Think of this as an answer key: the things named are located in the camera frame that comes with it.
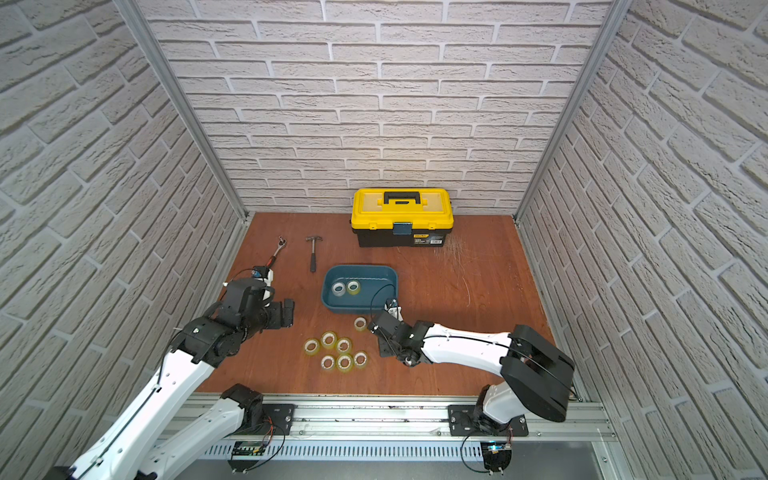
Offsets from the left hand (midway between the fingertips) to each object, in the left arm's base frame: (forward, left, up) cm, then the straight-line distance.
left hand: (281, 298), depth 76 cm
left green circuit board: (-30, +7, -21) cm, 38 cm away
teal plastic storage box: (+15, -25, -17) cm, 34 cm away
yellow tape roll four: (-6, -15, -17) cm, 24 cm away
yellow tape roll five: (+1, -19, -17) cm, 26 cm away
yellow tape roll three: (-5, -10, -17) cm, 20 cm away
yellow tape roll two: (-6, -5, -18) cm, 19 cm away
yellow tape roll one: (+14, -16, -17) cm, 27 cm away
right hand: (-5, -29, -15) cm, 33 cm away
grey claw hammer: (+27, -1, -18) cm, 32 cm away
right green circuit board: (-32, -54, -18) cm, 66 cm away
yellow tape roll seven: (-11, -11, -18) cm, 23 cm away
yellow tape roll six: (-11, -16, -18) cm, 26 cm away
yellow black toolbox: (+31, -33, -1) cm, 45 cm away
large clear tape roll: (+13, -11, -17) cm, 24 cm away
